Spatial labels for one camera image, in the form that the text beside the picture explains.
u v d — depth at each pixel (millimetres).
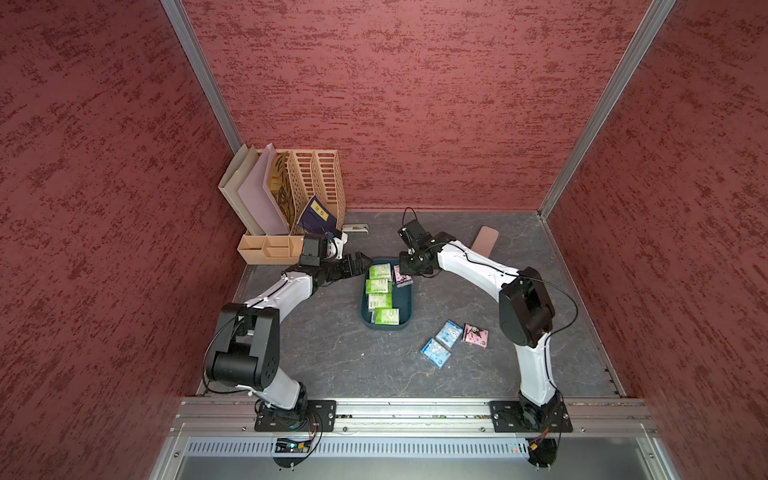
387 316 856
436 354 829
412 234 741
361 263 810
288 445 720
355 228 1136
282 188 1031
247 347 447
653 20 720
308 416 727
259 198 901
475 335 855
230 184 871
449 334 856
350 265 801
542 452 690
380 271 953
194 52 772
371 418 757
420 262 682
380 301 895
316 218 1055
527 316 524
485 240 1104
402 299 924
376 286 926
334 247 775
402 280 920
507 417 742
